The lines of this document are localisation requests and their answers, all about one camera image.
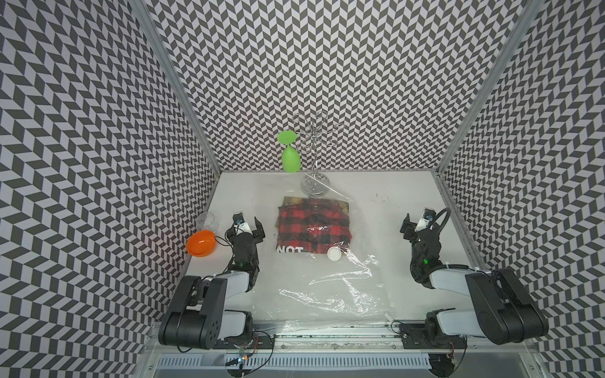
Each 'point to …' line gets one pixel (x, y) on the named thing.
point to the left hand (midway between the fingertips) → (245, 221)
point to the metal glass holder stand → (315, 185)
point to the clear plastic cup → (205, 221)
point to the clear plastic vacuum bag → (328, 272)
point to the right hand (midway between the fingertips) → (418, 219)
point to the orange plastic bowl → (201, 243)
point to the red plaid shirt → (313, 227)
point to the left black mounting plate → (265, 342)
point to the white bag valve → (334, 253)
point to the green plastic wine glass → (291, 160)
